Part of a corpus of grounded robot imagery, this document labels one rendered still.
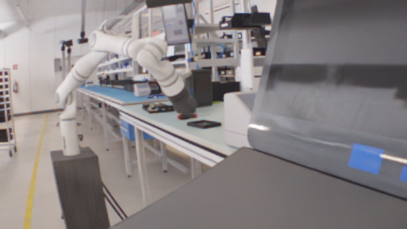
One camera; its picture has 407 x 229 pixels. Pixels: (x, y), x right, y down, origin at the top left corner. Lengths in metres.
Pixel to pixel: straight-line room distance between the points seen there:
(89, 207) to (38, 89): 11.38
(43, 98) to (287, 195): 12.76
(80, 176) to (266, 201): 1.44
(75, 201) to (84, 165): 0.19
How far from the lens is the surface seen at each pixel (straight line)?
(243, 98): 0.90
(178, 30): 3.11
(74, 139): 1.61
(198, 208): 0.18
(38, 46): 12.95
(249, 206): 0.17
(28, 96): 12.92
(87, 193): 1.61
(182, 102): 1.17
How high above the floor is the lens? 1.22
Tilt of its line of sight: 8 degrees down
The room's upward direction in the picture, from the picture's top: 3 degrees counter-clockwise
